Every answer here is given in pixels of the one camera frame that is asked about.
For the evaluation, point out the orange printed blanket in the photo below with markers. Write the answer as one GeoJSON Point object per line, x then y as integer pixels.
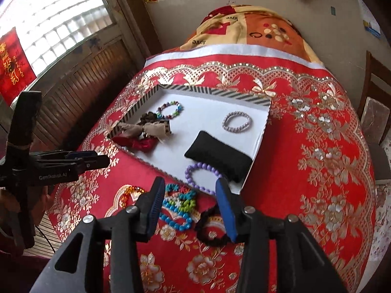
{"type": "Point", "coordinates": [253, 27]}

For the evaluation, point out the red floral tablecloth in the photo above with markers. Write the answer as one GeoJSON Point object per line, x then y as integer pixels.
{"type": "Point", "coordinates": [305, 164]}

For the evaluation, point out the window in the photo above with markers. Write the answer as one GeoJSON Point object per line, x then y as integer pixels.
{"type": "Point", "coordinates": [58, 21]}

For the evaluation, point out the small green wall sticker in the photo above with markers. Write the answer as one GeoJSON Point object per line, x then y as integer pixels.
{"type": "Point", "coordinates": [333, 10]}

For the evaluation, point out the wooden slatted shutter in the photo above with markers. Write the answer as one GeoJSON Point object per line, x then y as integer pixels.
{"type": "Point", "coordinates": [85, 79]}

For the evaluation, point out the red scrunchie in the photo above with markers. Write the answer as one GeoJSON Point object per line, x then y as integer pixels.
{"type": "Point", "coordinates": [137, 142]}

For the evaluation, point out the person's left hand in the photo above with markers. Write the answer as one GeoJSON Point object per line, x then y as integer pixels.
{"type": "Point", "coordinates": [39, 203]}

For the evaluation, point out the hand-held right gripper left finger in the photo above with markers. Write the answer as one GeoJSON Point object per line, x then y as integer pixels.
{"type": "Point", "coordinates": [154, 203]}

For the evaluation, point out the dark brown scrunchie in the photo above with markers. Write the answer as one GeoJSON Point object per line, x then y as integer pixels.
{"type": "Point", "coordinates": [149, 117]}

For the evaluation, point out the beige scrunchie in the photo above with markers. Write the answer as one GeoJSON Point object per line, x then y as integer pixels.
{"type": "Point", "coordinates": [143, 128]}

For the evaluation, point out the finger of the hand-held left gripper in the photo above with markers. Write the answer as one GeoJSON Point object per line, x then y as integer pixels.
{"type": "Point", "coordinates": [91, 162]}
{"type": "Point", "coordinates": [81, 154]}

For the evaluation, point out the wall poster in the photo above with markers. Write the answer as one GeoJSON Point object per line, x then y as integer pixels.
{"type": "Point", "coordinates": [371, 24]}

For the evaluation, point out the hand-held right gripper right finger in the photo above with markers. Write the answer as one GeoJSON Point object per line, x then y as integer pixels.
{"type": "Point", "coordinates": [226, 210]}

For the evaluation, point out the striped rim white tray box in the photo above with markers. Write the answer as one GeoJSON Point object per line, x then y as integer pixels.
{"type": "Point", "coordinates": [210, 128]}

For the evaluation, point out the black jewelry pillow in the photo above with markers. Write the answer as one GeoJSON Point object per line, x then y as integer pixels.
{"type": "Point", "coordinates": [218, 155]}

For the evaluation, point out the wooden chair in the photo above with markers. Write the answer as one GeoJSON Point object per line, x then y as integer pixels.
{"type": "Point", "coordinates": [374, 113]}

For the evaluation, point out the red wall hanging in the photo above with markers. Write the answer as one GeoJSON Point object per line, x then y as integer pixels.
{"type": "Point", "coordinates": [13, 64]}

